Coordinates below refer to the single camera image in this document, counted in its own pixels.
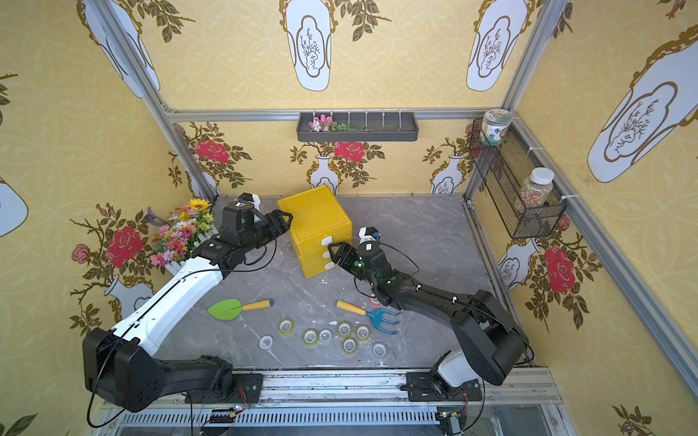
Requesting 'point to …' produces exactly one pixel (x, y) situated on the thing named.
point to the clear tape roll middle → (325, 335)
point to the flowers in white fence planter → (179, 232)
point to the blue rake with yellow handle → (375, 316)
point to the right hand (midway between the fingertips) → (339, 245)
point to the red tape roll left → (373, 300)
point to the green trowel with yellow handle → (230, 309)
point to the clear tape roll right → (379, 350)
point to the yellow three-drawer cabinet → (319, 219)
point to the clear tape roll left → (265, 341)
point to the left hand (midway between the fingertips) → (276, 218)
